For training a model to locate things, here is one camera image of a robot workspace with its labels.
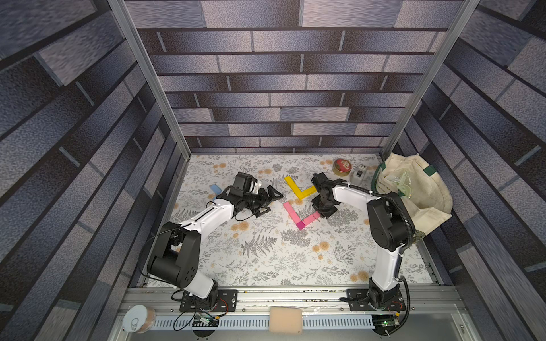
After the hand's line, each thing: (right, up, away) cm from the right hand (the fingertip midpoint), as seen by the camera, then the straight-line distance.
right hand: (314, 210), depth 98 cm
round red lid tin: (+17, +21, +13) cm, 30 cm away
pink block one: (0, -1, -5) cm, 5 cm away
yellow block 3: (-3, +8, +6) cm, 10 cm away
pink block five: (-11, 0, 0) cm, 11 cm away
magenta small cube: (-7, -6, -6) cm, 11 cm away
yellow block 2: (-7, +8, +5) cm, 12 cm away
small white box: (+24, +17, +9) cm, 30 cm away
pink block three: (-9, -3, -3) cm, 10 cm away
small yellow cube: (-6, +6, +5) cm, 9 cm away
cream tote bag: (+46, +12, -7) cm, 48 cm away
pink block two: (-3, -4, -3) cm, 6 cm away
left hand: (-17, +6, -14) cm, 23 cm away
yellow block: (-10, +11, +9) cm, 17 cm away
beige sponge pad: (-15, -33, -27) cm, 45 cm away
